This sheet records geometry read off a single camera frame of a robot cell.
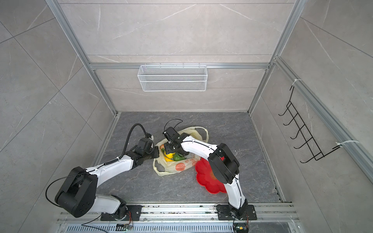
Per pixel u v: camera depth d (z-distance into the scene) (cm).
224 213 73
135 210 73
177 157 89
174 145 66
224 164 52
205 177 87
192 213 74
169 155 90
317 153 58
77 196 42
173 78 101
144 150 69
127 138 66
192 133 93
